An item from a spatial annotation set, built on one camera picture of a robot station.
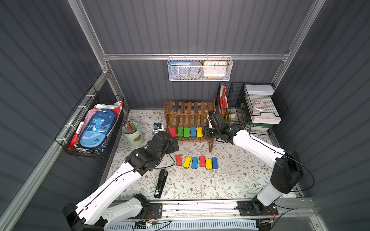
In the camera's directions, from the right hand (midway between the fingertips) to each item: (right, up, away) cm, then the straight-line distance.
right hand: (208, 129), depth 85 cm
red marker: (-63, -2, -21) cm, 67 cm away
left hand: (-22, -5, -14) cm, 27 cm away
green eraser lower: (-17, -2, +1) cm, 17 cm away
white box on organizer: (+35, +25, +17) cm, 46 cm away
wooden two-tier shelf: (-12, +9, -3) cm, 15 cm away
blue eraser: (-9, -2, 0) cm, 10 cm away
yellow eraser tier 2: (-13, -21, +4) cm, 25 cm away
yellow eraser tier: (-5, -3, 0) cm, 6 cm away
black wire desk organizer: (+23, +22, +34) cm, 47 cm away
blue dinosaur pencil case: (-53, +1, -21) cm, 57 cm away
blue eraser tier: (-8, -22, +5) cm, 24 cm away
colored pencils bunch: (-49, +2, +4) cm, 49 cm away
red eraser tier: (-22, -2, +1) cm, 22 cm away
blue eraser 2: (-3, +1, +1) cm, 3 cm away
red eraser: (-3, -21, +5) cm, 22 cm away
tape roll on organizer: (+36, +15, +9) cm, 40 cm away
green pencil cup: (-46, -7, +5) cm, 46 cm away
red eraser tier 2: (-18, -20, +7) cm, 28 cm away
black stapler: (-26, -27, -4) cm, 38 cm away
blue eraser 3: (+5, -21, +4) cm, 22 cm away
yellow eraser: (+1, -22, +4) cm, 22 cm away
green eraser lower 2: (-13, -2, 0) cm, 13 cm away
